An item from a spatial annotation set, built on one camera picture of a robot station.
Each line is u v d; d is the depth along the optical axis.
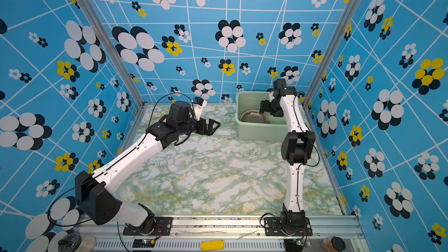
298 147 0.60
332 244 0.63
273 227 0.72
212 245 0.68
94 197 0.40
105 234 0.73
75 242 0.62
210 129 0.67
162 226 0.73
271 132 1.05
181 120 0.61
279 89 0.72
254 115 1.08
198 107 0.68
